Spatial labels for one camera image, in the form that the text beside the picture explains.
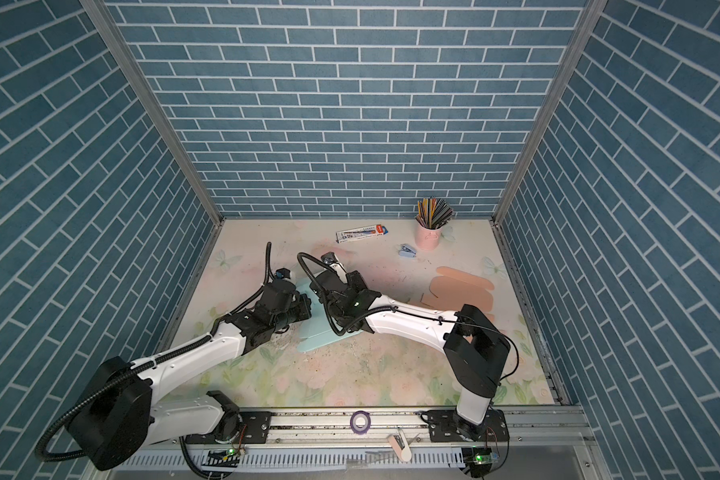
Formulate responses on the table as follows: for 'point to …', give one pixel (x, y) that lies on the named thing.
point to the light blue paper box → (319, 330)
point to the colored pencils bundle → (433, 213)
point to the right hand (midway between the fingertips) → (345, 274)
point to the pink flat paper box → (451, 290)
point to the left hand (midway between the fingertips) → (315, 301)
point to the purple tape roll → (367, 419)
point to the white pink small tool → (400, 445)
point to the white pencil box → (361, 233)
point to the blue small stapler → (407, 251)
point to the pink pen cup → (427, 239)
